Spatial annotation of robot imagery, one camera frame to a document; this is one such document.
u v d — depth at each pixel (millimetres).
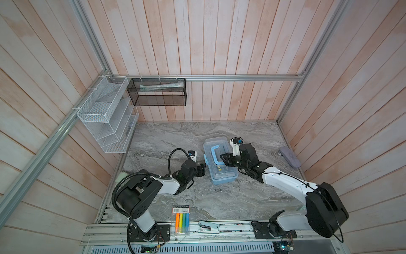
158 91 1040
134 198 466
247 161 658
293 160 959
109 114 681
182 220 763
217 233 727
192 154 809
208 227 730
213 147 905
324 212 419
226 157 746
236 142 771
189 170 702
